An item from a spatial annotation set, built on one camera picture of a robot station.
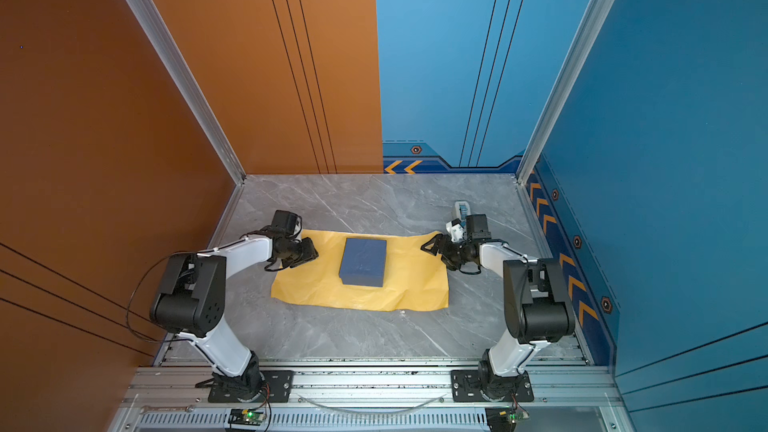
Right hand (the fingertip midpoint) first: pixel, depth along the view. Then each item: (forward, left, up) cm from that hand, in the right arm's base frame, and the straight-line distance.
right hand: (426, 252), depth 92 cm
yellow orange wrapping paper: (-5, +4, -8) cm, 10 cm away
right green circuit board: (-41, -15, -7) cm, 45 cm away
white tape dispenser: (+18, -14, -1) cm, 23 cm away
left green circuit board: (-41, +46, -7) cm, 62 cm away
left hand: (+3, +36, -4) cm, 37 cm away
